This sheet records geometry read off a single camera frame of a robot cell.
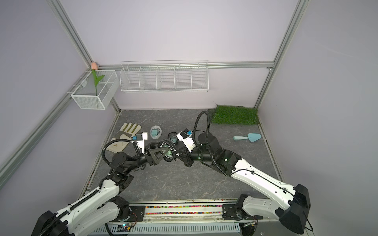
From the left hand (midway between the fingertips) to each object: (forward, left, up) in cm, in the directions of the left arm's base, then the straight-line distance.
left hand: (168, 148), depth 66 cm
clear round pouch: (+30, +11, -27) cm, 41 cm away
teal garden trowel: (+20, -55, -27) cm, 64 cm away
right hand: (-3, -3, 0) cm, 4 cm away
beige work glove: (+31, +35, -28) cm, 54 cm away
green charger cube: (-4, -1, +1) cm, 4 cm away
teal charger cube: (+28, +15, -26) cm, 41 cm away
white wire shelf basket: (+60, +5, -1) cm, 60 cm away
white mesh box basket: (+31, +45, +7) cm, 55 cm away
